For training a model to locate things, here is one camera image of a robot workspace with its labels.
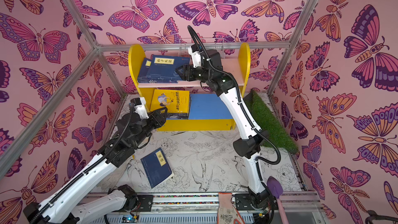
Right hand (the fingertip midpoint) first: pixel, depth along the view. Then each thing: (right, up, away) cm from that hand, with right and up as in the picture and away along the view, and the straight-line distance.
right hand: (180, 66), depth 70 cm
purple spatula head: (+46, -58, +6) cm, 74 cm away
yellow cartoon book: (-5, -15, +18) cm, 24 cm away
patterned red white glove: (+21, -67, 0) cm, 70 cm away
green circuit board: (-24, -71, +2) cm, 75 cm away
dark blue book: (-15, -52, +16) cm, 56 cm away
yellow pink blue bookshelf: (+3, -19, +21) cm, 28 cm away
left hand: (-6, -19, -3) cm, 20 cm away
